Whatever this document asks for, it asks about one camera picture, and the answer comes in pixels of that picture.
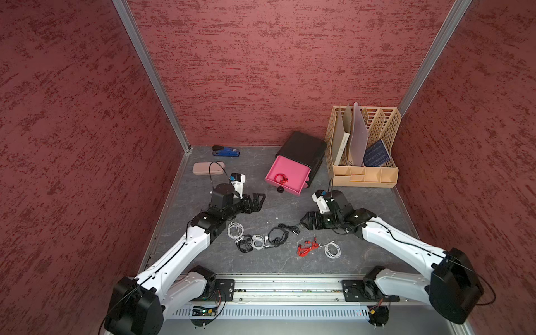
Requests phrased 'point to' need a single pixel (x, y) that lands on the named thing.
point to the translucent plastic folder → (359, 137)
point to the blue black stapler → (221, 151)
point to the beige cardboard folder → (342, 133)
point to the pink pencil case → (203, 168)
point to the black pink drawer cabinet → (299, 159)
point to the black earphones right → (278, 235)
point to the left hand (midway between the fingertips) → (255, 200)
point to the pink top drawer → (297, 175)
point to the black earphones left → (245, 246)
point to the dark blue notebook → (377, 155)
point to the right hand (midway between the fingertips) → (308, 225)
